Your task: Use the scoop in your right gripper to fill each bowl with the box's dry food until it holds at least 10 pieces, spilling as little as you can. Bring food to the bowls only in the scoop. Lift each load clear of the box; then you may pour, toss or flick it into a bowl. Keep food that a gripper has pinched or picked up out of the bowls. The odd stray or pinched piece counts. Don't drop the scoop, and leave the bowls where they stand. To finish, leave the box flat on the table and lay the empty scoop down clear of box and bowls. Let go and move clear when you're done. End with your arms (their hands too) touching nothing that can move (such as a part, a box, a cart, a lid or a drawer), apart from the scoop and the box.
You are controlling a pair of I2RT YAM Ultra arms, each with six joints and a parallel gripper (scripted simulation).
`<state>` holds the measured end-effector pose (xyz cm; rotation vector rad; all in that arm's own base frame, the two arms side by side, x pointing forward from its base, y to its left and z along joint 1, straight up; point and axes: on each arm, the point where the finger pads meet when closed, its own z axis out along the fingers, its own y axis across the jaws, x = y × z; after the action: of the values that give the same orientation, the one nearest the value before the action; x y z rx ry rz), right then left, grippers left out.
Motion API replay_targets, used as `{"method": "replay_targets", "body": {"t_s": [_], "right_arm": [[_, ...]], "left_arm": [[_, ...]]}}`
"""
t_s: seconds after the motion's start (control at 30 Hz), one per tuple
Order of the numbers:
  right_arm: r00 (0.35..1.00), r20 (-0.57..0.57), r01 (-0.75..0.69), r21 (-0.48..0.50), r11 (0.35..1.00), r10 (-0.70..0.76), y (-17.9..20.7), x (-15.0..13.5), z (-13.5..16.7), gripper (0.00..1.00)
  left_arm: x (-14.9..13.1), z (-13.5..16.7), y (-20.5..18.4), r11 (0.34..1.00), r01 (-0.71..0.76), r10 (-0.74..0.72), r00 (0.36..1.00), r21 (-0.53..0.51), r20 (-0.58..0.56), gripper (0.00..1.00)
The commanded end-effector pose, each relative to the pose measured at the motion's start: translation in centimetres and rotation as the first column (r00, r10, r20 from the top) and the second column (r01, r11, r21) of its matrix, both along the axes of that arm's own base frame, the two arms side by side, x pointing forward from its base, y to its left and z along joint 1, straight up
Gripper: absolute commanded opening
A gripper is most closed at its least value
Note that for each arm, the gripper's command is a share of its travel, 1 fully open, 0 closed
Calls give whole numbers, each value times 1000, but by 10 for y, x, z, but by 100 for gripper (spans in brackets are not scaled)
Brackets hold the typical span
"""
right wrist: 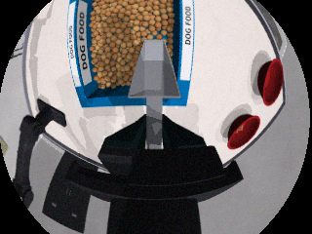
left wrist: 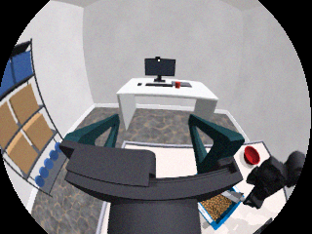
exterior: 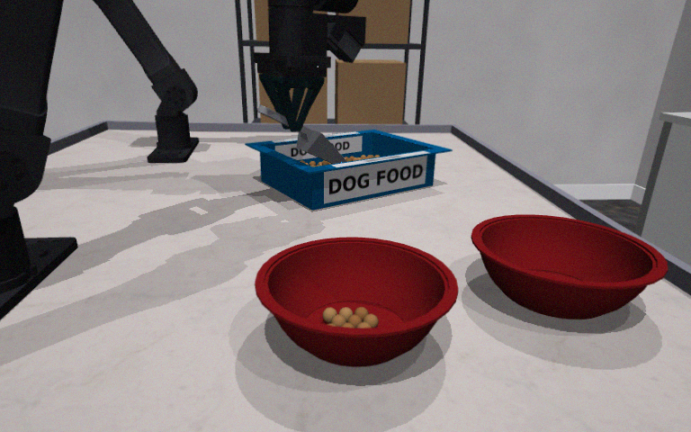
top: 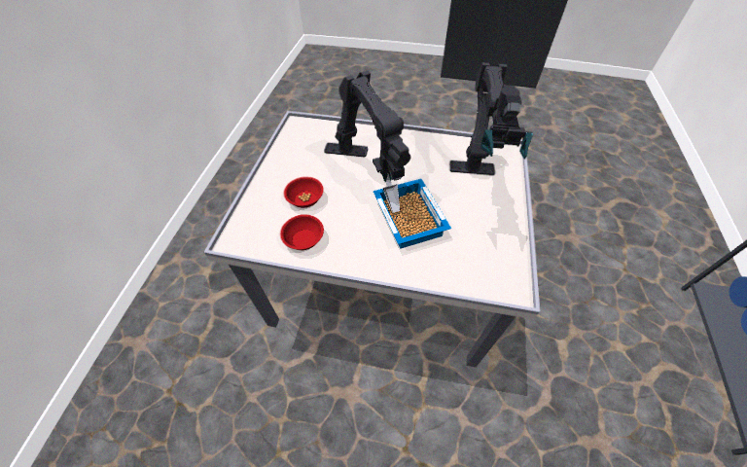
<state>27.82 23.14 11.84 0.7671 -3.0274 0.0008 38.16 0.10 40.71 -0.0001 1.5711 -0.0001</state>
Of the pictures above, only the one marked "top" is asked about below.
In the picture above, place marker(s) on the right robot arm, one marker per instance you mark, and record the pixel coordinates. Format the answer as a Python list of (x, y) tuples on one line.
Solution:
[(386, 122)]

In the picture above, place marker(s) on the grey table edge rim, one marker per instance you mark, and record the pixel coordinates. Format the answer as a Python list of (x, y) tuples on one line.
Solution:
[(208, 251)]

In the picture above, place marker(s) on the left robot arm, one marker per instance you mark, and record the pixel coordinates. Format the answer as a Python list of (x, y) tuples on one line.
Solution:
[(491, 83)]

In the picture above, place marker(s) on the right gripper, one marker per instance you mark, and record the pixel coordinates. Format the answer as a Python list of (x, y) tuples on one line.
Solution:
[(384, 172)]

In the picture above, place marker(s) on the red bowl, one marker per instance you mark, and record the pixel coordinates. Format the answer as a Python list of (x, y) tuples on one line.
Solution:
[(301, 185), (301, 232)]

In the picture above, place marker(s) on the blue dog food box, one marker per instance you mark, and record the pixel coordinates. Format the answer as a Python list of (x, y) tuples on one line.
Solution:
[(419, 187)]

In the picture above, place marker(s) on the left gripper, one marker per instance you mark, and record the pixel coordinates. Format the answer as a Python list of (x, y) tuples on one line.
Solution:
[(498, 137)]

